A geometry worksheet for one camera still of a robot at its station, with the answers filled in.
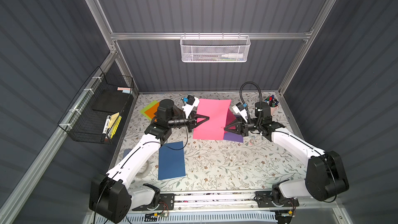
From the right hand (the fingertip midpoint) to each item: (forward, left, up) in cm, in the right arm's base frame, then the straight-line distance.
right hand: (228, 130), depth 72 cm
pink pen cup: (+26, -32, -11) cm, 43 cm away
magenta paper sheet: (+4, +6, +10) cm, 13 cm away
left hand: (+1, +10, +8) cm, 13 cm away
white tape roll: (-13, +42, -21) cm, 49 cm away
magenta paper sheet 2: (+5, -1, +4) cm, 6 cm away
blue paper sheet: (-7, +30, -24) cm, 39 cm away
